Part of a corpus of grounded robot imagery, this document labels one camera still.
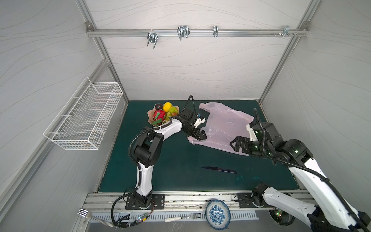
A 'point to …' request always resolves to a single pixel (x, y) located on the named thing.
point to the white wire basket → (84, 119)
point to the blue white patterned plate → (218, 214)
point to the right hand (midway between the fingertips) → (240, 141)
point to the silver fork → (84, 213)
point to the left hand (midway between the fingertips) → (203, 133)
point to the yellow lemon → (167, 106)
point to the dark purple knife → (220, 169)
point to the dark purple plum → (158, 106)
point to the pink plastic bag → (223, 125)
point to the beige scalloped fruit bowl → (150, 113)
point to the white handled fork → (193, 215)
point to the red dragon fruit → (158, 116)
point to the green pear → (173, 111)
